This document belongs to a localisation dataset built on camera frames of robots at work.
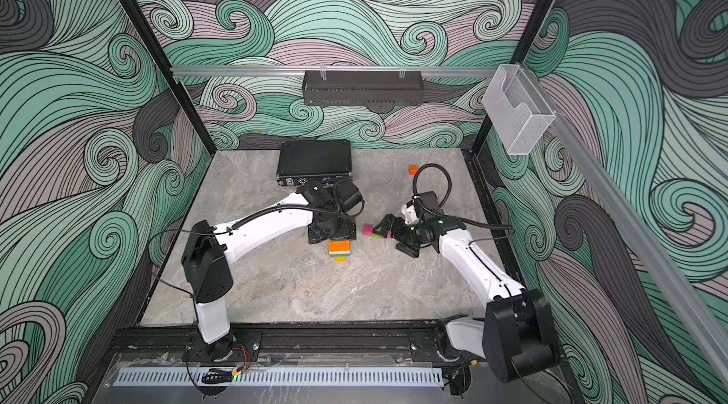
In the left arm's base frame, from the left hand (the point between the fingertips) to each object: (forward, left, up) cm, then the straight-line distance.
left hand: (343, 235), depth 80 cm
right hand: (0, -11, -2) cm, 12 cm away
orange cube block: (+36, -27, -12) cm, 46 cm away
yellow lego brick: (-2, +1, -13) cm, 13 cm away
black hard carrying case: (+44, +11, -15) cm, 48 cm away
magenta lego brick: (+8, -8, -10) cm, 15 cm away
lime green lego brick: (-1, -9, +2) cm, 10 cm away
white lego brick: (-3, +1, -6) cm, 7 cm away
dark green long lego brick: (-1, +1, -11) cm, 11 cm away
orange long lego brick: (-6, +1, +5) cm, 8 cm away
